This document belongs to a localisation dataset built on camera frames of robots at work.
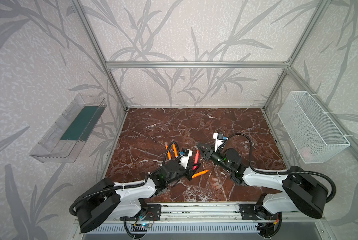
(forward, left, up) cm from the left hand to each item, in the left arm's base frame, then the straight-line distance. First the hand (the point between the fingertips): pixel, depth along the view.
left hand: (201, 161), depth 77 cm
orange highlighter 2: (-2, 0, -14) cm, 14 cm away
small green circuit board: (-27, +27, -13) cm, 40 cm away
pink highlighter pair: (-1, +3, +2) cm, 3 cm away
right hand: (+7, +2, +8) cm, 11 cm away
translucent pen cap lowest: (-9, -10, -13) cm, 19 cm away
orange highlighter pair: (0, +13, +12) cm, 17 cm away
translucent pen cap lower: (-5, -8, -13) cm, 17 cm away
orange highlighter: (+16, +21, -15) cm, 31 cm away
